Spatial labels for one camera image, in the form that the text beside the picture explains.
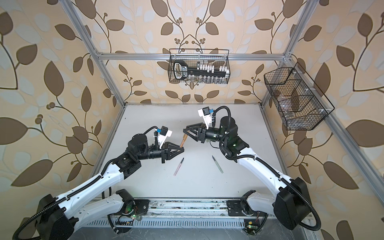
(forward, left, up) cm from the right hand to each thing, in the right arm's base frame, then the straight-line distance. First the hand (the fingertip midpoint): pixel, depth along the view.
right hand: (186, 131), depth 65 cm
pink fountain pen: (-3, +7, -33) cm, 34 cm away
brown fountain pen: (-3, +1, -2) cm, 4 cm away
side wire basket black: (+12, -57, +2) cm, 58 cm away
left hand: (-6, +1, -5) cm, 9 cm away
